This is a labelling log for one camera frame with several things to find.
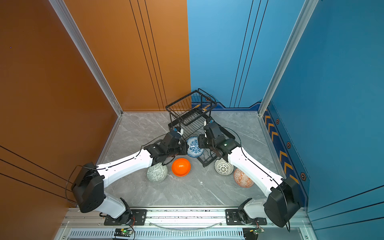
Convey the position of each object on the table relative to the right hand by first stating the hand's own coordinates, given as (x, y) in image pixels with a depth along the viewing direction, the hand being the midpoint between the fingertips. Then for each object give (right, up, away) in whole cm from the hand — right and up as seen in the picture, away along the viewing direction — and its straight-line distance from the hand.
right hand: (199, 138), depth 80 cm
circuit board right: (+27, -42, -11) cm, 52 cm away
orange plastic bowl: (-11, -17, +7) cm, 22 cm away
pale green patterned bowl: (-25, -21, +7) cm, 33 cm away
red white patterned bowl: (+25, -24, +4) cm, 34 cm away
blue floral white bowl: (-3, -7, +2) cm, 8 cm away
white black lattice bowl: (+14, -18, +9) cm, 25 cm away
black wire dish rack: (-9, +15, +37) cm, 41 cm away
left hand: (-5, -4, +2) cm, 6 cm away
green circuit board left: (-37, -44, -10) cm, 58 cm away
